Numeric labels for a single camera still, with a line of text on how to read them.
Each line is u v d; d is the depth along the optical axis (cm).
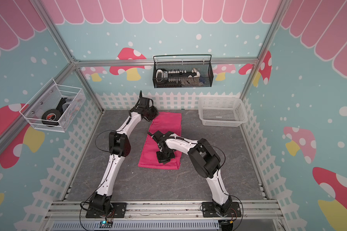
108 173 69
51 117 69
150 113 99
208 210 75
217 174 56
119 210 74
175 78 87
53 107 76
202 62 90
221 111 120
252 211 74
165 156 81
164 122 110
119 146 71
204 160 52
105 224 73
